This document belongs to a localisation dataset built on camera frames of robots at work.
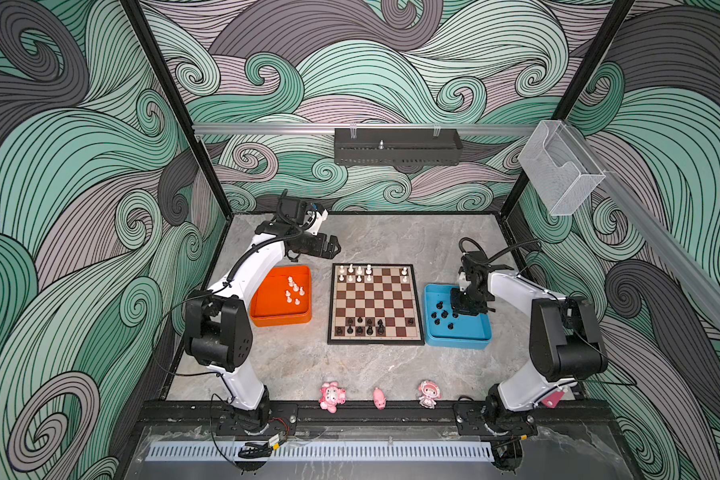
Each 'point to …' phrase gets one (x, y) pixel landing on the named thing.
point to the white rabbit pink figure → (553, 400)
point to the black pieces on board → (369, 329)
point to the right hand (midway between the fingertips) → (458, 308)
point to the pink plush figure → (331, 395)
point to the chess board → (374, 304)
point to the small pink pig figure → (379, 398)
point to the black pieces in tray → (444, 315)
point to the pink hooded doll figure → (429, 392)
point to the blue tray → (447, 328)
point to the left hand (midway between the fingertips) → (328, 243)
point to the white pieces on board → (369, 272)
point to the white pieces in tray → (295, 288)
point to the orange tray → (283, 296)
